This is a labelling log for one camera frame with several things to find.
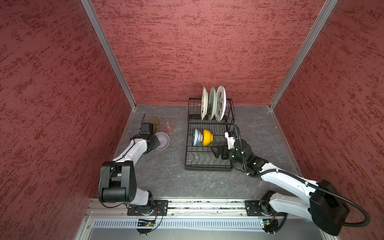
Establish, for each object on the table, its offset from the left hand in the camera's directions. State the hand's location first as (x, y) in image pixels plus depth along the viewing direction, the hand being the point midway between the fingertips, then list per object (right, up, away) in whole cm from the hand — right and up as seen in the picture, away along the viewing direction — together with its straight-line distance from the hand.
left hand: (154, 146), depth 91 cm
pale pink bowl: (+5, +3, +5) cm, 8 cm away
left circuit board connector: (+1, -34, -18) cm, 39 cm away
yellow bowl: (+33, +6, 0) cm, 34 cm away
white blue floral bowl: (+27, +6, -1) cm, 28 cm away
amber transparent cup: (-2, +16, +10) cm, 18 cm away
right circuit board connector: (+62, -34, -21) cm, 74 cm away
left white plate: (+31, +25, -15) cm, 43 cm away
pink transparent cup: (+6, +13, +13) cm, 19 cm away
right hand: (+37, 0, -9) cm, 38 cm away
